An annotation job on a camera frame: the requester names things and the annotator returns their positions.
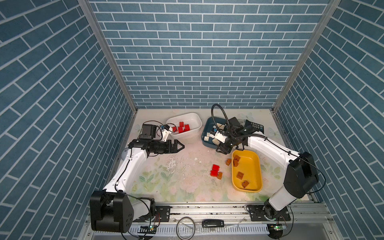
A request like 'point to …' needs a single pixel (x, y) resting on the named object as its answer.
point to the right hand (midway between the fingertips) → (218, 143)
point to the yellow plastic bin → (246, 171)
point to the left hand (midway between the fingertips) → (178, 146)
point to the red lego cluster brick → (214, 172)
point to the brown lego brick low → (245, 184)
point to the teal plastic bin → (211, 124)
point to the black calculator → (256, 127)
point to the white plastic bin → (193, 119)
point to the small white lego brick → (206, 138)
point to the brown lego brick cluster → (220, 175)
